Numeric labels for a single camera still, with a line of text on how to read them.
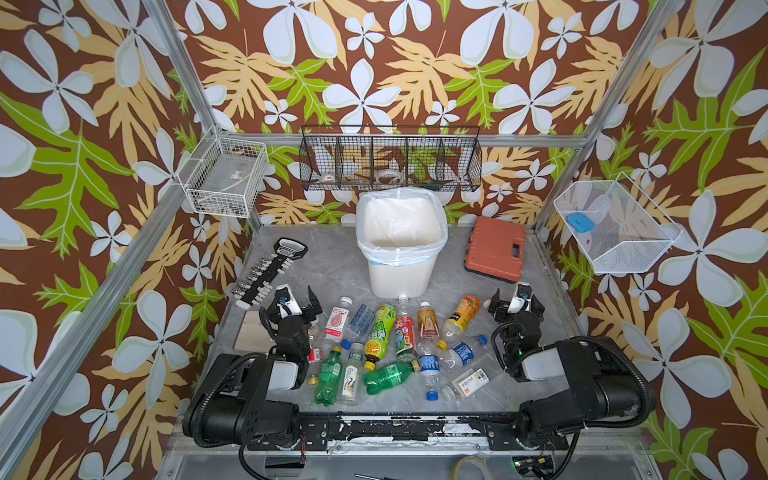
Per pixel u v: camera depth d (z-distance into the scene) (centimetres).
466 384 78
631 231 78
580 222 87
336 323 89
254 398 44
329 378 81
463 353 82
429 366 80
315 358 82
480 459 70
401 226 98
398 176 98
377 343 84
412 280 91
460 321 89
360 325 88
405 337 85
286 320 71
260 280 102
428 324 88
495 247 106
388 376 78
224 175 86
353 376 78
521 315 72
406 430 75
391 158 98
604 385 44
